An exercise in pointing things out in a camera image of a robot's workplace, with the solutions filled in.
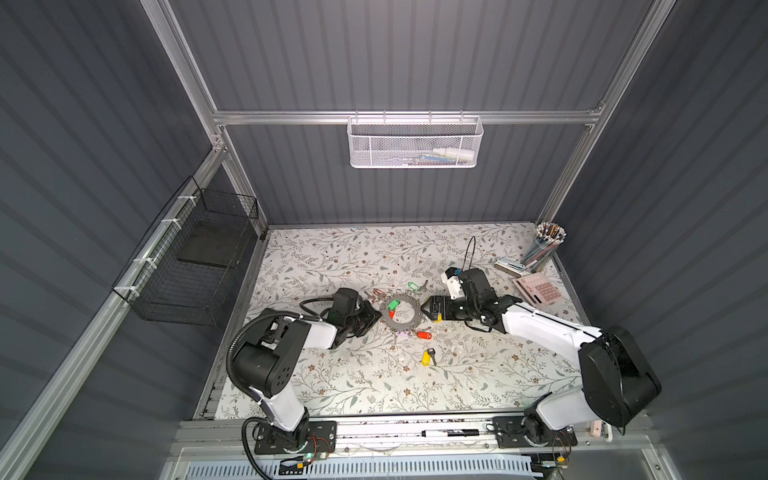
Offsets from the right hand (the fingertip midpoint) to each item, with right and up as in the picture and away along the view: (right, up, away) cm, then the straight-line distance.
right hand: (436, 309), depth 88 cm
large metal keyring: (-13, -6, +6) cm, 15 cm away
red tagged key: (-3, -9, +4) cm, 10 cm away
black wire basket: (-65, +12, -15) cm, 68 cm away
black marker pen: (+1, -28, -14) cm, 31 cm away
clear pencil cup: (+37, +22, +6) cm, 43 cm away
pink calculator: (+36, +5, +11) cm, 38 cm away
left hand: (-16, -2, +6) cm, 17 cm away
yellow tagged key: (-3, -13, -1) cm, 14 cm away
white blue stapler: (+29, +12, +17) cm, 36 cm away
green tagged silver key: (-5, +5, +14) cm, 16 cm away
